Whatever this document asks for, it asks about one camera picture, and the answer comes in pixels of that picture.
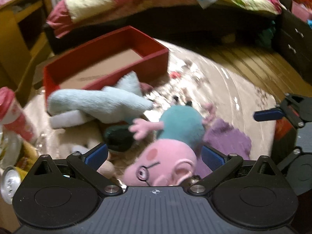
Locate aluminium drink can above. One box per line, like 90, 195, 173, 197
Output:
1, 166, 27, 204

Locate striped knit sock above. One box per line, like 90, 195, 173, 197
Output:
103, 125, 134, 153

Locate wooden cabinet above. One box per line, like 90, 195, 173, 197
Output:
1, 0, 52, 106

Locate glass jar clear lid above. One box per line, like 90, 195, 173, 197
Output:
0, 125, 23, 169

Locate cream bear plush toy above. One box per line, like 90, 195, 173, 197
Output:
58, 123, 116, 180

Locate dark drawer cabinet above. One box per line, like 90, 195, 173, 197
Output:
278, 10, 311, 83

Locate white sponge block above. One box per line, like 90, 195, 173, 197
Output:
49, 110, 95, 129

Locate red cardboard box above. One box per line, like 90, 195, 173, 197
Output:
43, 27, 169, 97

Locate pink lidded paper cup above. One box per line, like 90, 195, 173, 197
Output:
1, 87, 38, 144

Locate light blue towel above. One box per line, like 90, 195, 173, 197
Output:
47, 71, 153, 124

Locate purple cloth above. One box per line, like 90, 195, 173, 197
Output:
195, 118, 252, 178

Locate pink pig plush toy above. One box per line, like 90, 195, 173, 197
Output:
122, 102, 216, 186

